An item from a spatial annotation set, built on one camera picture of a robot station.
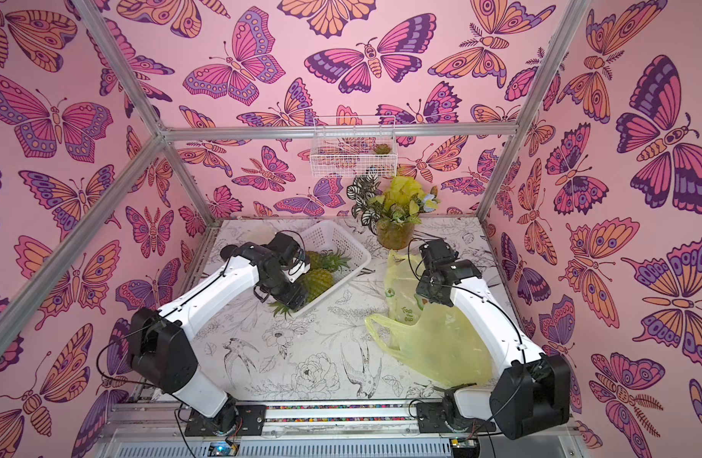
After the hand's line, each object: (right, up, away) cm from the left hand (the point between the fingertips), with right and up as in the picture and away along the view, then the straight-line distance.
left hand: (295, 295), depth 84 cm
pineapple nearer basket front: (+5, +3, +5) cm, 8 cm away
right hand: (+40, +2, -2) cm, 40 cm away
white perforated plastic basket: (+9, +19, +22) cm, 30 cm away
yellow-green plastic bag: (+38, -10, -9) cm, 41 cm away
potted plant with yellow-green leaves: (+30, +26, +12) cm, 42 cm away
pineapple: (+8, +10, +13) cm, 18 cm away
